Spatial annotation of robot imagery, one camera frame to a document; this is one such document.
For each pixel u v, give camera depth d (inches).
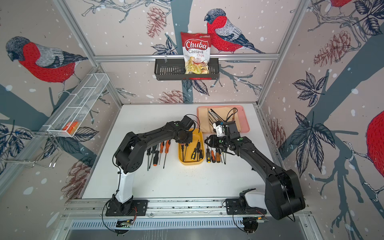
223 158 35.7
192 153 36.0
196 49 32.5
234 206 28.6
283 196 16.1
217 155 35.5
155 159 33.9
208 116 44.4
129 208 26.9
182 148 37.0
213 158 34.8
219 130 30.6
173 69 37.4
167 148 37.4
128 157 20.5
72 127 26.1
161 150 36.6
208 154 35.5
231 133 25.9
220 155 36.2
